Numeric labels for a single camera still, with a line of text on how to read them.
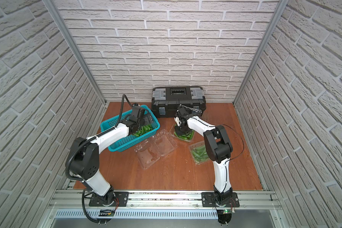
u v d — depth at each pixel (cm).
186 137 94
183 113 81
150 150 94
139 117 71
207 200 73
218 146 53
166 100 97
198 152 88
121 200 74
